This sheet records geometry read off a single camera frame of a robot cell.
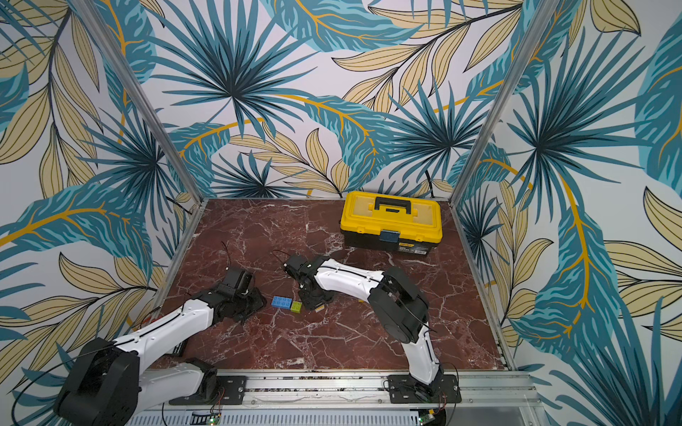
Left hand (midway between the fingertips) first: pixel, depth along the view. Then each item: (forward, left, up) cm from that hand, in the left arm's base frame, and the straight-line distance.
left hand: (262, 306), depth 87 cm
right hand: (+2, -17, -1) cm, 18 cm away
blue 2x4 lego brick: (+2, -6, -1) cm, 6 cm away
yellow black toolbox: (+23, -42, +16) cm, 50 cm away
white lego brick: (-1, -18, +1) cm, 18 cm away
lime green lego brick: (+1, -11, -1) cm, 11 cm away
